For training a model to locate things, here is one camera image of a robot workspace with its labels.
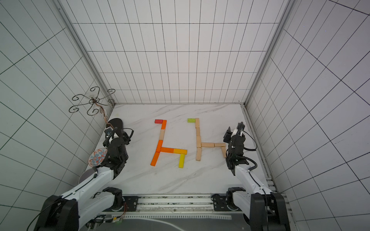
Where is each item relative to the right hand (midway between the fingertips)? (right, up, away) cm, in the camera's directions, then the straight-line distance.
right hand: (236, 127), depth 83 cm
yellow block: (-34, -17, +9) cm, 39 cm away
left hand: (-71, -4, 0) cm, 71 cm away
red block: (-51, +2, +23) cm, 56 cm away
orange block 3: (-43, -16, +9) cm, 47 cm away
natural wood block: (-48, -9, +17) cm, 52 cm away
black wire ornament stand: (-81, +15, -4) cm, 82 cm away
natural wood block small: (-15, -13, +12) cm, 23 cm away
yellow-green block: (-33, -21, +4) cm, 39 cm away
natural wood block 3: (-21, -11, +14) cm, 28 cm away
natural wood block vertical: (-22, -18, +8) cm, 29 cm away
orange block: (-47, 0, +23) cm, 52 cm away
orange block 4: (-49, -19, +6) cm, 53 cm away
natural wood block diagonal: (-21, +2, +24) cm, 32 cm away
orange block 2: (-48, -14, +11) cm, 51 cm away
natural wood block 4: (-5, -17, +9) cm, 20 cm away
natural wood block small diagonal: (-7, -13, +12) cm, 19 cm away
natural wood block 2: (-21, -5, +20) cm, 29 cm away
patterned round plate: (-86, -19, +5) cm, 88 cm away
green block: (-26, +3, +24) cm, 35 cm away
